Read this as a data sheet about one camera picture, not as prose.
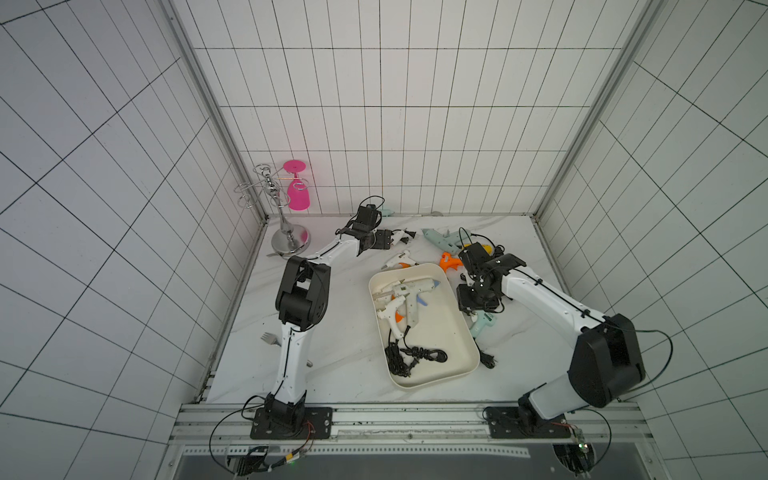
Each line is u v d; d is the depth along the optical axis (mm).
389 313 876
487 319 897
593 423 686
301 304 576
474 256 683
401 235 1106
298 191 1023
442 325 903
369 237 883
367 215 827
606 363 431
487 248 1076
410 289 936
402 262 1037
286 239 1102
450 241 1073
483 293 712
